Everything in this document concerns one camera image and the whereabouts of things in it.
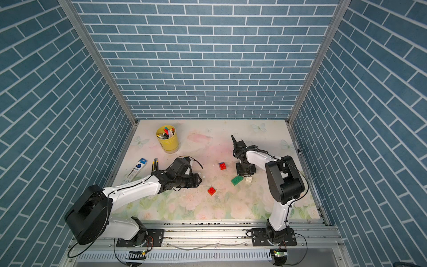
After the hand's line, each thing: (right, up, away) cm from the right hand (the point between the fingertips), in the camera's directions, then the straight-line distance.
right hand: (245, 173), depth 96 cm
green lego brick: (-5, -2, -4) cm, 7 cm away
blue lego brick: (-14, +6, +2) cm, 16 cm away
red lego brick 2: (-19, -7, -9) cm, 22 cm away
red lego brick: (-13, +5, -1) cm, 14 cm away
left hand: (-25, -2, -10) cm, 27 cm away
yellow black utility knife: (-54, +4, +2) cm, 54 cm away
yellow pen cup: (-47, +22, +4) cm, 51 cm away
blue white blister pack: (-63, +2, -2) cm, 63 cm away
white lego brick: (+1, -2, -5) cm, 5 cm away
